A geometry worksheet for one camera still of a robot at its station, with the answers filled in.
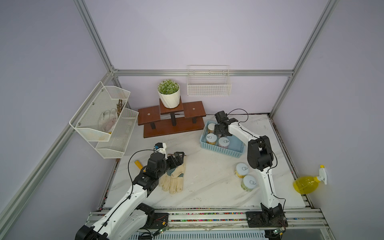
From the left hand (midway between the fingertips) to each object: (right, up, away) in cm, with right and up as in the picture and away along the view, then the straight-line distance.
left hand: (178, 157), depth 81 cm
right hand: (+29, +13, +25) cm, 40 cm away
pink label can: (+28, +6, +17) cm, 34 cm away
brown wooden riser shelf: (-14, +21, +16) cm, 30 cm away
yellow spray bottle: (+74, -17, +4) cm, 76 cm away
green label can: (+39, -14, 0) cm, 41 cm away
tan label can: (+20, +9, +20) cm, 30 cm away
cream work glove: (-4, -15, +5) cm, 16 cm away
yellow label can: (+37, -9, +5) cm, 38 cm away
